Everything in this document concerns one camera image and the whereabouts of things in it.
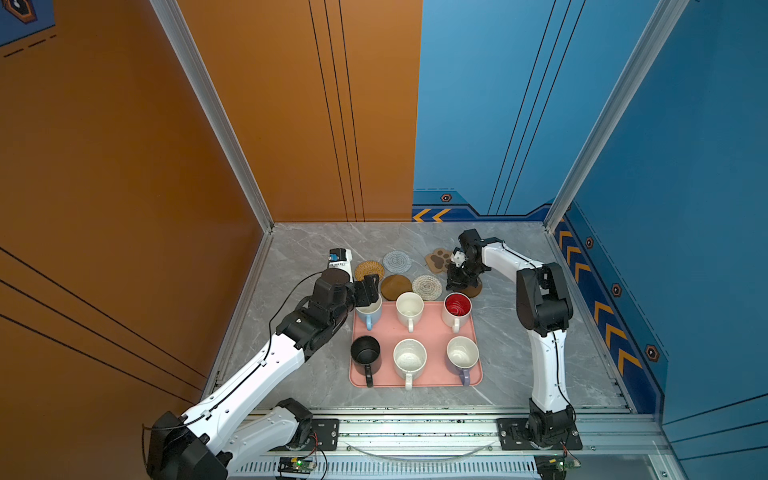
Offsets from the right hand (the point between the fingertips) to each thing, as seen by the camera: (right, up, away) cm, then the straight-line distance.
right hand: (446, 286), depth 102 cm
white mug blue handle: (-25, -6, -17) cm, 31 cm away
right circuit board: (+20, -39, -32) cm, 54 cm away
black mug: (-26, -17, -17) cm, 36 cm away
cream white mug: (-13, -5, -11) cm, 18 cm away
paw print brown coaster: (-2, +8, +7) cm, 11 cm away
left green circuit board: (-42, -39, -31) cm, 65 cm away
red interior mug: (+2, -5, -10) cm, 11 cm away
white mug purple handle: (+2, -17, -17) cm, 24 cm away
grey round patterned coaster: (-17, +8, +7) cm, 20 cm away
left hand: (-24, +6, -25) cm, 36 cm away
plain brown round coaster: (-18, 0, 0) cm, 18 cm away
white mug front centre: (-13, -19, -17) cm, 29 cm away
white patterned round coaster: (-6, 0, 0) cm, 6 cm away
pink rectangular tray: (-6, -12, -12) cm, 18 cm away
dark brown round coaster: (+7, -1, -8) cm, 10 cm away
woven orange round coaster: (-27, +6, +4) cm, 28 cm away
